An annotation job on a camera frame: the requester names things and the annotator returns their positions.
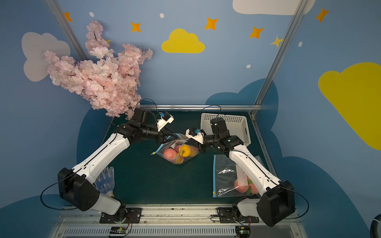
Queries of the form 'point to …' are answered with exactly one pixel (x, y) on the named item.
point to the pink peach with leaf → (240, 188)
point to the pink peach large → (253, 189)
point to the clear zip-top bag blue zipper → (230, 180)
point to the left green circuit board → (118, 230)
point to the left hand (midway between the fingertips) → (176, 133)
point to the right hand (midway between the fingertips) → (189, 139)
